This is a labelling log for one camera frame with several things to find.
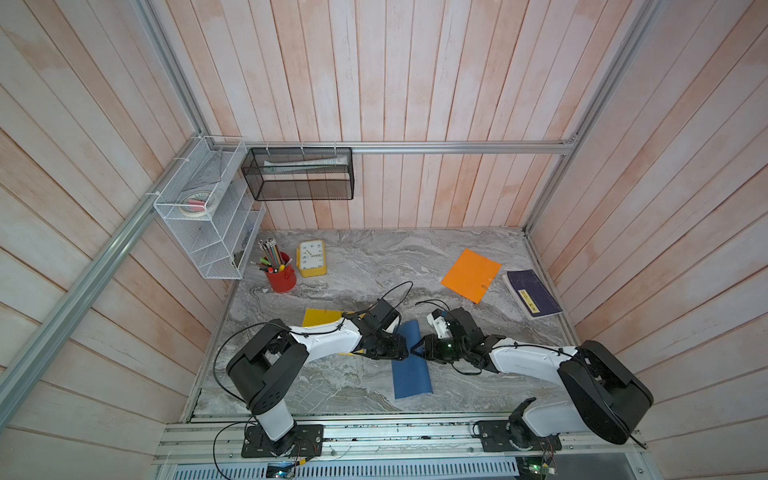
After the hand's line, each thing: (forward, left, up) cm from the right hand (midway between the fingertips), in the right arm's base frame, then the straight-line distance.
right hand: (414, 350), depth 86 cm
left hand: (-3, +5, -1) cm, 5 cm away
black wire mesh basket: (+56, +40, +23) cm, 72 cm away
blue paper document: (-7, +1, -2) cm, 8 cm away
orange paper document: (+30, -22, -3) cm, 37 cm away
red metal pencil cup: (+24, +44, +1) cm, 50 cm away
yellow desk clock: (+34, +37, +1) cm, 50 cm away
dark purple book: (+21, -41, -2) cm, 46 cm away
